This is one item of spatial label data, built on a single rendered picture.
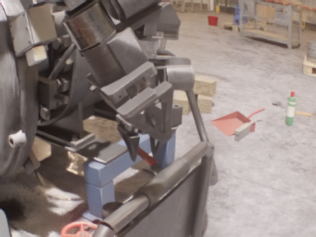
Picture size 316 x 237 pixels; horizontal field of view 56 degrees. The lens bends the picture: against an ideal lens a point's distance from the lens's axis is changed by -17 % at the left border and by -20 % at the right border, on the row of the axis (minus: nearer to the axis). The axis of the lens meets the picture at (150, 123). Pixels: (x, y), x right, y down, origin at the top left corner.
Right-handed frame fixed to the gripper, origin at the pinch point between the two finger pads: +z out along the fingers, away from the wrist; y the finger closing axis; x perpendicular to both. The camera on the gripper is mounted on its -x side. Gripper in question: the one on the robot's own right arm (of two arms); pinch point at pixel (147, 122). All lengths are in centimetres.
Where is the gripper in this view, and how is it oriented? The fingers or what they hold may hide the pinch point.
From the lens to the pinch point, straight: 50.3
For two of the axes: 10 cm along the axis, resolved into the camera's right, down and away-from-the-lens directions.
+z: 4.3, 7.2, 5.4
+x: -7.8, 6.0, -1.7
